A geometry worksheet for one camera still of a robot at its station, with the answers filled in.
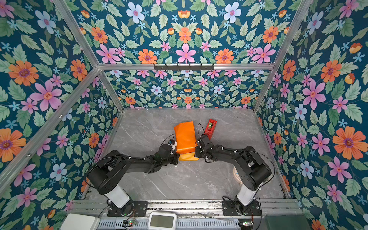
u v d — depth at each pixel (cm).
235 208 69
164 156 73
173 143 85
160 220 68
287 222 68
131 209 68
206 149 73
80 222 66
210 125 101
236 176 82
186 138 95
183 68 93
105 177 46
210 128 101
